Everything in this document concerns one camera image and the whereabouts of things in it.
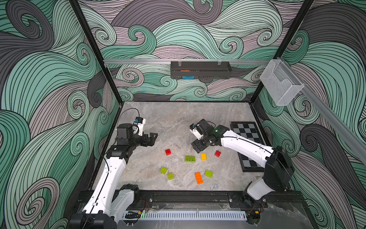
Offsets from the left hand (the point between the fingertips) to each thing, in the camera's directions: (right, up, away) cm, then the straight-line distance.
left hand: (149, 132), depth 78 cm
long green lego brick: (+23, -18, +10) cm, 31 cm away
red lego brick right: (+41, -15, +12) cm, 46 cm away
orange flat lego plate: (+28, -27, +2) cm, 39 cm away
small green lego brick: (+8, -23, +4) cm, 24 cm away
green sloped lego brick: (+34, -25, +5) cm, 43 cm away
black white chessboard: (+66, -1, +20) cm, 69 cm away
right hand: (+30, -7, +6) cm, 31 cm away
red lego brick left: (+9, -14, +12) cm, 21 cm away
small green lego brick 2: (+12, -25, +2) cm, 28 cm away
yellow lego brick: (+32, -17, +11) cm, 38 cm away
